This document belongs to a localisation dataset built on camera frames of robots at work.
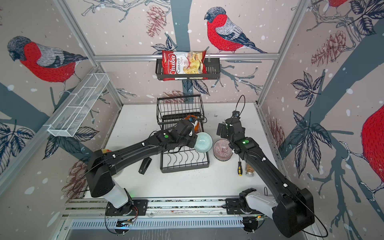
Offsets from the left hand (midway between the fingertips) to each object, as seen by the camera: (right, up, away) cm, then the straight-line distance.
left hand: (195, 137), depth 79 cm
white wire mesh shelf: (-63, +17, -1) cm, 65 cm away
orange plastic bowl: (-1, +11, -8) cm, 13 cm away
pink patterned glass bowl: (+16, -9, +7) cm, 20 cm away
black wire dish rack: (-16, +15, +11) cm, 25 cm away
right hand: (+16, +5, +2) cm, 17 cm away
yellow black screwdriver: (+26, -19, +7) cm, 33 cm away
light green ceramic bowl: (+5, -3, +3) cm, 6 cm away
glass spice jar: (+30, -20, +3) cm, 36 cm away
